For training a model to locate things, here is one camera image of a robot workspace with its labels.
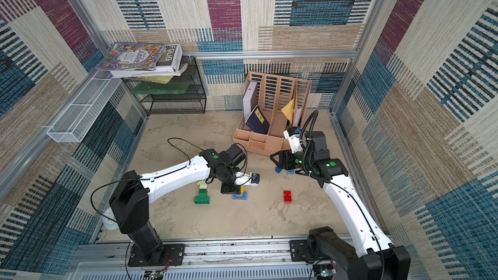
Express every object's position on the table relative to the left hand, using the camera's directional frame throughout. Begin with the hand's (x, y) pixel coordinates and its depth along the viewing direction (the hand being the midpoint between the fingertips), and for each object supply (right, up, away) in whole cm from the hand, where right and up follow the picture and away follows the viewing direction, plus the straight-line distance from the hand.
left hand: (239, 184), depth 83 cm
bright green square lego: (-16, -6, +4) cm, 18 cm away
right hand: (+15, +14, -6) cm, 21 cm away
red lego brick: (+21, -6, +4) cm, 22 cm away
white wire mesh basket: (-59, +26, -11) cm, 65 cm away
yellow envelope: (+22, +32, +4) cm, 39 cm away
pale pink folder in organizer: (+25, +29, +1) cm, 38 cm away
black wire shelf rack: (-34, +44, +33) cm, 64 cm away
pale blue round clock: (-30, +1, -34) cm, 45 cm away
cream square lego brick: (-16, -2, +4) cm, 17 cm away
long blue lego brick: (+2, -6, +2) cm, 6 cm away
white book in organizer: (+5, +38, +15) cm, 41 cm away
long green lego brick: (-16, -7, +2) cm, 18 cm away
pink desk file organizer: (+24, +40, +35) cm, 59 cm away
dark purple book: (+9, +27, +20) cm, 35 cm away
